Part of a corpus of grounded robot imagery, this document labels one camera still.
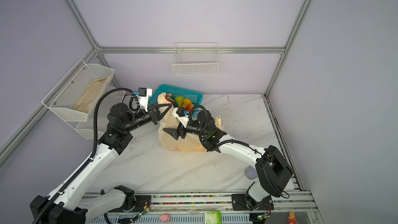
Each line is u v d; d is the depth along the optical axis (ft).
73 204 1.26
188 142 2.54
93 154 1.51
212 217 2.24
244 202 2.14
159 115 2.02
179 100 3.58
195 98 3.66
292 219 2.22
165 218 2.26
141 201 2.44
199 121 1.91
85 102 2.51
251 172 2.64
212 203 2.45
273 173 1.41
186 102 3.63
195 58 3.14
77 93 2.62
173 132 2.05
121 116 1.64
